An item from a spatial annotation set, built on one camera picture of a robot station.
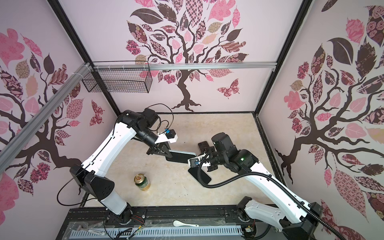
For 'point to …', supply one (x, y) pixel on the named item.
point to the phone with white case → (194, 171)
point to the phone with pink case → (205, 148)
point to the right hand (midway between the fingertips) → (196, 152)
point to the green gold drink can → (142, 182)
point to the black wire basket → (119, 76)
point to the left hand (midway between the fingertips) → (169, 155)
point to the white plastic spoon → (178, 223)
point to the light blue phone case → (182, 152)
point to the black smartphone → (179, 157)
